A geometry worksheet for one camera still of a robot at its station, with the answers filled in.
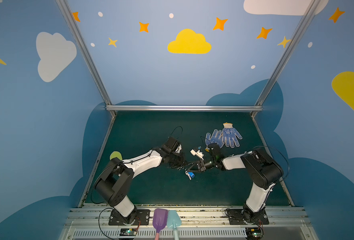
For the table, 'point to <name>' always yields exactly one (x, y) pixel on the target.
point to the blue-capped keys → (190, 174)
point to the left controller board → (128, 232)
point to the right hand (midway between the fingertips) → (190, 170)
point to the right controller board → (253, 233)
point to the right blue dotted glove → (229, 136)
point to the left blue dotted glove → (216, 137)
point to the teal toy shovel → (173, 220)
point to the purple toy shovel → (159, 221)
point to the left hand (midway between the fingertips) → (190, 164)
